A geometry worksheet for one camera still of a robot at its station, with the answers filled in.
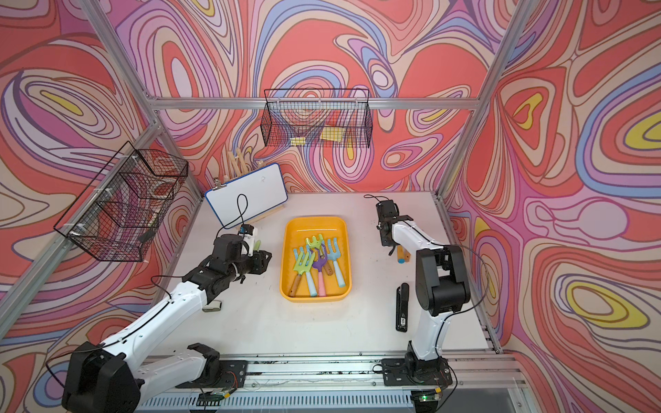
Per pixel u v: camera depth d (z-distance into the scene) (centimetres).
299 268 94
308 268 93
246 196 62
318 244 101
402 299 84
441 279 50
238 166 91
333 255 99
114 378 38
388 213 78
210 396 71
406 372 72
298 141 82
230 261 62
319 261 95
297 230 104
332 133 90
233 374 72
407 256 96
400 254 93
